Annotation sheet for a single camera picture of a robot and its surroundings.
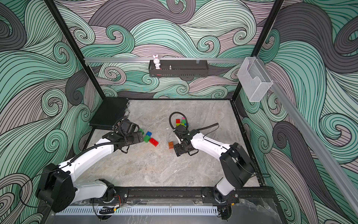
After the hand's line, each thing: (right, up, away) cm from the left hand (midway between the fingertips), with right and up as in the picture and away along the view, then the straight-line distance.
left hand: (136, 136), depth 85 cm
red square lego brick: (+26, +8, +19) cm, 33 cm away
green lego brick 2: (+31, +8, +21) cm, 38 cm away
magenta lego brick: (+30, +11, +10) cm, 34 cm away
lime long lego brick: (+26, +8, -10) cm, 29 cm away
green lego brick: (+5, -3, +7) cm, 9 cm away
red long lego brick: (+10, -5, +8) cm, 14 cm away
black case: (-28, +17, +25) cm, 41 cm away
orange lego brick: (+22, -7, +5) cm, 23 cm away
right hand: (+28, -10, +1) cm, 29 cm away
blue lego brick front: (+32, +6, +16) cm, 36 cm away
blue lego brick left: (+6, -1, +13) cm, 14 cm away
